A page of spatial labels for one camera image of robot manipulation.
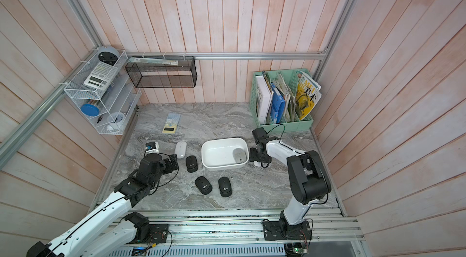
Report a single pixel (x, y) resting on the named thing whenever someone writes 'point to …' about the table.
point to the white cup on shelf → (114, 120)
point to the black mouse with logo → (226, 190)
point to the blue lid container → (90, 110)
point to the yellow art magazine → (308, 94)
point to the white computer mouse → (181, 149)
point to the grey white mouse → (239, 156)
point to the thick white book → (264, 96)
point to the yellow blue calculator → (172, 122)
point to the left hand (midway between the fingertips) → (168, 159)
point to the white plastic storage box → (222, 154)
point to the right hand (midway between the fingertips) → (257, 156)
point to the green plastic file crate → (287, 82)
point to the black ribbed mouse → (191, 162)
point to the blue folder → (277, 105)
